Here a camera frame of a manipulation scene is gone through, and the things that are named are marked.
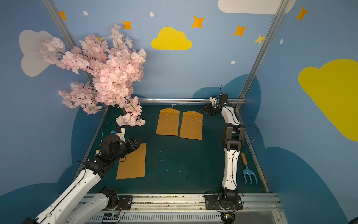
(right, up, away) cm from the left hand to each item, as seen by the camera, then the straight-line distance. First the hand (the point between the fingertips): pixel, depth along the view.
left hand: (139, 138), depth 78 cm
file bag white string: (+36, +11, +33) cm, 50 cm away
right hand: (+41, +19, +28) cm, 53 cm away
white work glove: (-33, -11, +15) cm, 38 cm away
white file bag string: (+17, +19, +34) cm, 43 cm away
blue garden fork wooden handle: (+65, -21, +7) cm, 69 cm away
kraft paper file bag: (+13, +8, +35) cm, 38 cm away
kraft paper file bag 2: (+32, +6, +33) cm, 46 cm away
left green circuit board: (-14, -41, -5) cm, 44 cm away
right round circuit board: (+49, -42, -5) cm, 64 cm away
